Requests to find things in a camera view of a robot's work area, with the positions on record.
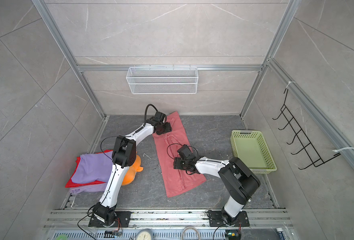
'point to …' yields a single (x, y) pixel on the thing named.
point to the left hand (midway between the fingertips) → (170, 126)
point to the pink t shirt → (168, 144)
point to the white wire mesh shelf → (161, 80)
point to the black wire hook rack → (301, 135)
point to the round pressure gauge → (144, 234)
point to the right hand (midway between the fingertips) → (177, 163)
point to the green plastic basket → (250, 147)
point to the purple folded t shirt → (91, 167)
